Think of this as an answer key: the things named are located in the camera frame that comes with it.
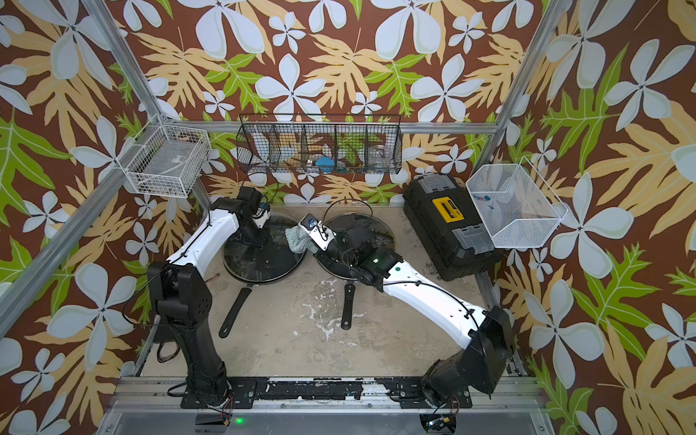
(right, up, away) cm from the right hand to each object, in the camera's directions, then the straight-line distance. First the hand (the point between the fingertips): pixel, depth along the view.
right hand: (313, 236), depth 74 cm
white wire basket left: (-49, +24, +12) cm, 56 cm away
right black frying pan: (+10, -17, +12) cm, 23 cm away
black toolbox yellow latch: (+44, +3, +17) cm, 48 cm away
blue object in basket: (+2, +25, +20) cm, 32 cm away
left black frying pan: (-25, -25, +4) cm, 35 cm away
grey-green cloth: (-3, -1, -3) cm, 5 cm away
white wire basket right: (+62, +9, +10) cm, 64 cm away
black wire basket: (0, +34, +25) cm, 42 cm away
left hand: (-20, -1, +17) cm, 27 cm away
